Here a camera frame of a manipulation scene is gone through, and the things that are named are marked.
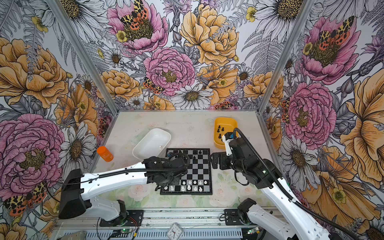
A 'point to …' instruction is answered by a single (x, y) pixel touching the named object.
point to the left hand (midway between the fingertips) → (171, 183)
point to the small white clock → (175, 232)
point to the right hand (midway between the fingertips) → (219, 161)
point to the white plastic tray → (153, 144)
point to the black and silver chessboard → (198, 180)
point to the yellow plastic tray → (222, 125)
